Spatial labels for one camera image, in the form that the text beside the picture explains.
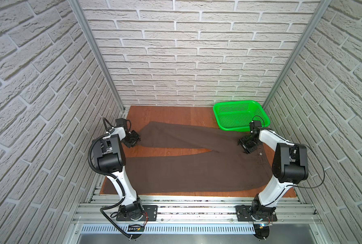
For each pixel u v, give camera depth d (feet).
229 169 3.04
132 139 2.85
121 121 2.72
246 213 2.43
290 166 1.62
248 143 2.66
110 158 1.78
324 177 1.55
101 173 1.70
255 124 2.62
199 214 2.48
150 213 2.41
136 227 2.37
